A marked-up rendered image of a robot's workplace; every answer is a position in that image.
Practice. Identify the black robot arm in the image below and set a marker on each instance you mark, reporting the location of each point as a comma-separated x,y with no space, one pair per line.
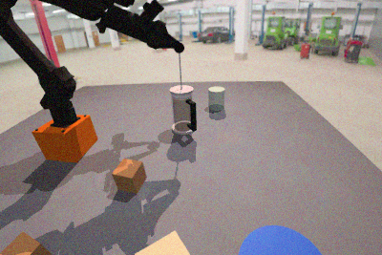
58,84

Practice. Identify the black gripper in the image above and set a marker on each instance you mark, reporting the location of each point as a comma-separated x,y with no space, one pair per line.
156,36

